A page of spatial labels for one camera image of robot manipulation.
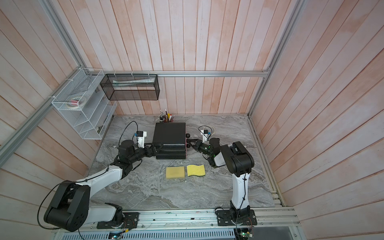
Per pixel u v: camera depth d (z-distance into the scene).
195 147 0.87
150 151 0.77
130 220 0.73
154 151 0.76
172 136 0.88
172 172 0.89
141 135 0.77
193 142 0.92
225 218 0.73
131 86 1.04
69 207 0.42
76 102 0.73
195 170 0.89
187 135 0.89
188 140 0.91
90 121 0.78
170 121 1.05
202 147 0.87
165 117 0.96
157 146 0.78
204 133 0.92
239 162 0.55
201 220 0.75
